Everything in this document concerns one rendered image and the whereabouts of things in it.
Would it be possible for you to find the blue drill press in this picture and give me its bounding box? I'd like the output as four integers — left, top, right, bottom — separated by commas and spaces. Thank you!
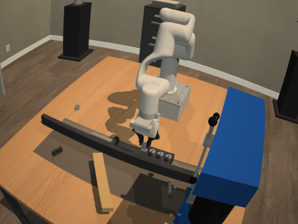
172, 86, 265, 224

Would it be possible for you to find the tan wooden bar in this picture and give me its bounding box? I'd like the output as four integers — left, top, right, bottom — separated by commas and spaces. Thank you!
93, 153, 114, 212

